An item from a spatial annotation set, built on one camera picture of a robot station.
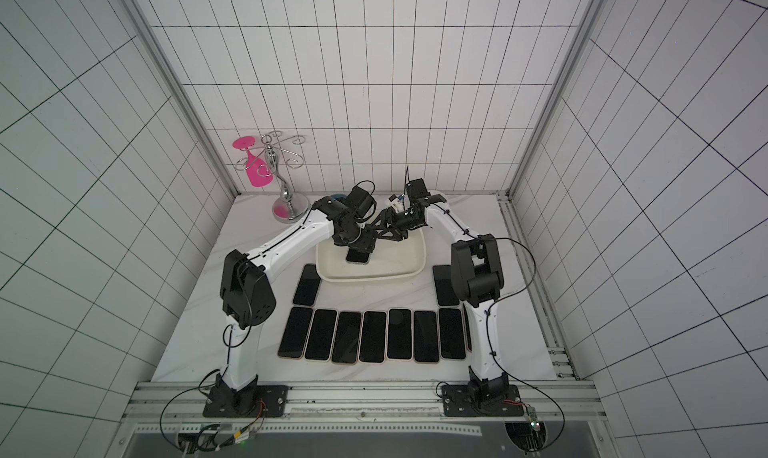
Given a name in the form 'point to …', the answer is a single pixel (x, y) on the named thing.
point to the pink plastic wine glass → (258, 172)
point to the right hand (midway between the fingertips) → (364, 232)
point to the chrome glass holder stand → (289, 208)
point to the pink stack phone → (467, 328)
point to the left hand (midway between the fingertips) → (358, 248)
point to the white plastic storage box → (393, 260)
